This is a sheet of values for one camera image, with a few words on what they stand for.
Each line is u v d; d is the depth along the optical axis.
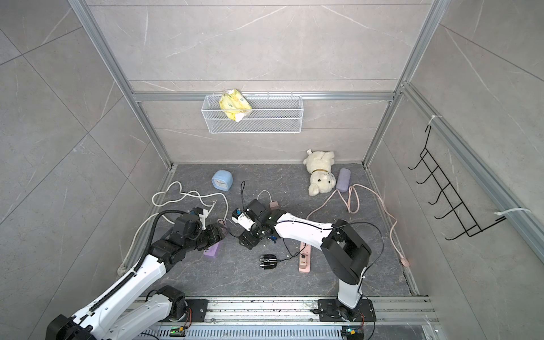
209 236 0.70
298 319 0.73
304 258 0.78
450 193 0.67
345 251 0.46
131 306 0.48
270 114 1.01
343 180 1.09
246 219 0.76
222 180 1.03
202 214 0.75
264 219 0.66
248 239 0.74
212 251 0.85
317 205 1.02
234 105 0.87
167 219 0.96
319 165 1.09
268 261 0.82
